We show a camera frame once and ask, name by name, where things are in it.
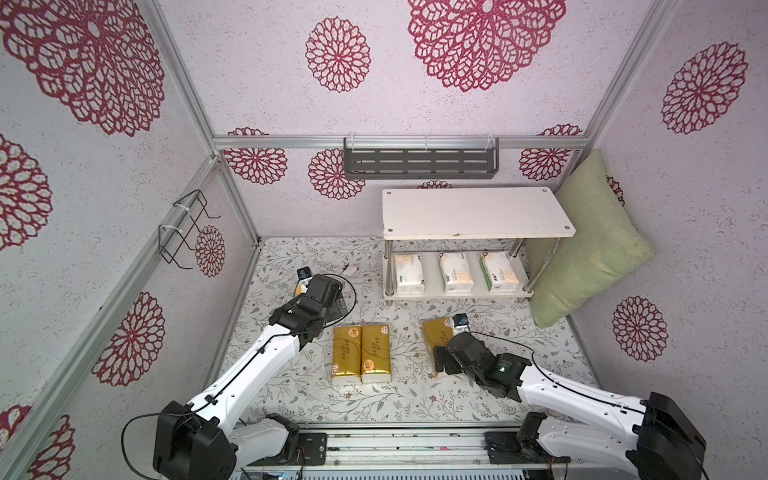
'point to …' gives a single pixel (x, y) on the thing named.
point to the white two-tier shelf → (473, 243)
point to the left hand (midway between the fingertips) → (323, 306)
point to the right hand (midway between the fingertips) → (443, 348)
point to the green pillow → (607, 242)
